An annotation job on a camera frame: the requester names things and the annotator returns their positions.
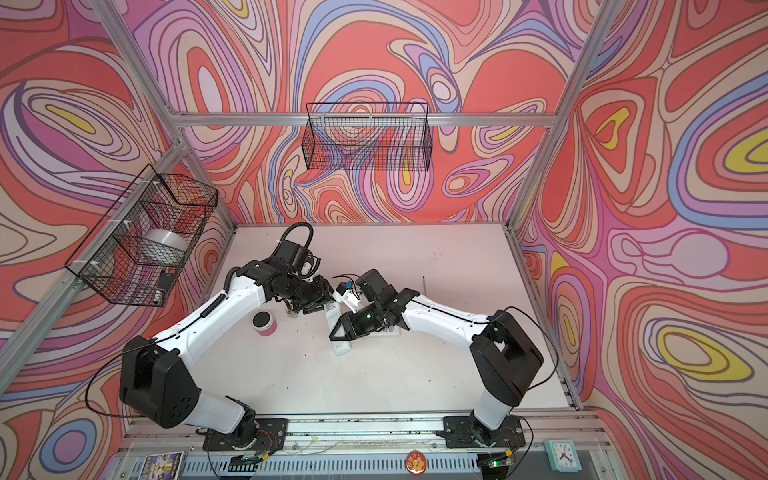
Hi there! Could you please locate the aluminium front rail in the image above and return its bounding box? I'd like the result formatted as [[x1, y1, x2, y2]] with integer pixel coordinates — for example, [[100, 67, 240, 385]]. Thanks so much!
[[119, 409, 613, 455]]

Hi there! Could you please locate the colourful card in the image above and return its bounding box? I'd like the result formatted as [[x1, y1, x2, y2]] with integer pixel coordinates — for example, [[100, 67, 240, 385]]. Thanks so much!
[[138, 451, 186, 480]]

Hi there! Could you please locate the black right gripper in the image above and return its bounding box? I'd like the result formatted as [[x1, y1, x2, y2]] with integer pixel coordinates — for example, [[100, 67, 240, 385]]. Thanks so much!
[[326, 301, 385, 343]]

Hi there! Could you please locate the teal small clock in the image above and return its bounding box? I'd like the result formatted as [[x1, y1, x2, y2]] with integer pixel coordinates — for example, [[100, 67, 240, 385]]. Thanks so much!
[[544, 440, 582, 473]]

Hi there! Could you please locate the red round sticker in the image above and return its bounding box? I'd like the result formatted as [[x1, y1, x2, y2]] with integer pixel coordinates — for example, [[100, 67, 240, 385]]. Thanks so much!
[[405, 450, 428, 476]]

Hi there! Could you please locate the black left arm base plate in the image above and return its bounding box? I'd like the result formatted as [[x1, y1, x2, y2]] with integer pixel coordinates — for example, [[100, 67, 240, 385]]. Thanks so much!
[[203, 417, 289, 453]]

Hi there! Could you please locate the black wire basket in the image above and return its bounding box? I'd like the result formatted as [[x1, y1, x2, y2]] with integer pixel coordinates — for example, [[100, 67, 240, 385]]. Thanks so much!
[[301, 101, 433, 172], [65, 165, 219, 308]]

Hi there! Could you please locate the white remote control with batteries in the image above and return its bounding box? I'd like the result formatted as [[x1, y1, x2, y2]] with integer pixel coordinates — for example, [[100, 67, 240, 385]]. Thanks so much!
[[357, 324, 401, 337]]

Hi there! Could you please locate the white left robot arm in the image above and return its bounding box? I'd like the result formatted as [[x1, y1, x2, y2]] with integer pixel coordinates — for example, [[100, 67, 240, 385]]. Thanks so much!
[[118, 239, 331, 447]]

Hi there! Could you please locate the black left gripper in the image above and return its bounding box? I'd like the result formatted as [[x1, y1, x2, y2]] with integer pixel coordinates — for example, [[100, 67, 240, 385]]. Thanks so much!
[[284, 274, 338, 314]]

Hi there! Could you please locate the white tape roll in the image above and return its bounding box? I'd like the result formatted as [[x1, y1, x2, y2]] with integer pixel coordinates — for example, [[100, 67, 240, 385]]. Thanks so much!
[[138, 229, 189, 266]]

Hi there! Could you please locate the black wire basket left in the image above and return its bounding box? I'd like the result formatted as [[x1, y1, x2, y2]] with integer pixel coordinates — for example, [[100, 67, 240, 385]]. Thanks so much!
[[65, 165, 219, 308]]

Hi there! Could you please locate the aluminium frame corner post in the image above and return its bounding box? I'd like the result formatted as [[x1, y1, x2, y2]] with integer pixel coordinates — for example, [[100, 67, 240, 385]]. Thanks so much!
[[507, 0, 625, 232]]

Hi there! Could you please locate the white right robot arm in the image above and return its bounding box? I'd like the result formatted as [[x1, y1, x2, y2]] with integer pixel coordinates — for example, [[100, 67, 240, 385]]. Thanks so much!
[[329, 269, 544, 431]]

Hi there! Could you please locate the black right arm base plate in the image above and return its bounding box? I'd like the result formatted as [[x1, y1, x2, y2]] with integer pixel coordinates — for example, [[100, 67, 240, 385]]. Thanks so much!
[[436, 414, 527, 451]]

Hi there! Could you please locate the black wire basket back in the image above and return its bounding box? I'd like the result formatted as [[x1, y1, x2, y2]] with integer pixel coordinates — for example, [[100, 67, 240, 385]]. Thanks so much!
[[301, 101, 433, 172]]

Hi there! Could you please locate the pink tape roll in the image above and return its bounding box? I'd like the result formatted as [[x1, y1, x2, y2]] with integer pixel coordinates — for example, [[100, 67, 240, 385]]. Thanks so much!
[[252, 311, 277, 337]]

